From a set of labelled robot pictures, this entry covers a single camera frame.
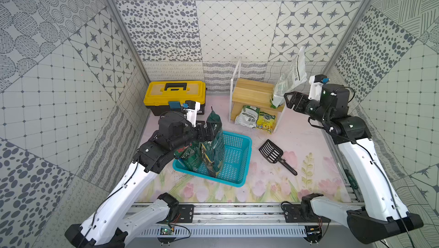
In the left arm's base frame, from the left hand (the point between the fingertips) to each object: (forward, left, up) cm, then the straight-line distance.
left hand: (212, 119), depth 64 cm
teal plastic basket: (-5, -10, -37) cm, 38 cm away
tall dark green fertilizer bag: (-3, +1, -23) cm, 23 cm away
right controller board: (-32, -44, -39) cm, 66 cm away
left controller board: (-32, +19, -37) cm, 53 cm away
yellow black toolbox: (+33, +35, -18) cm, 52 cm away
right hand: (+9, -32, +2) cm, 33 cm away
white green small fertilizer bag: (+23, -18, -28) cm, 40 cm away
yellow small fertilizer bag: (+21, -28, -29) cm, 45 cm away
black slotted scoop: (+3, -32, -36) cm, 48 cm away
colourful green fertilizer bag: (-4, +11, -22) cm, 25 cm away
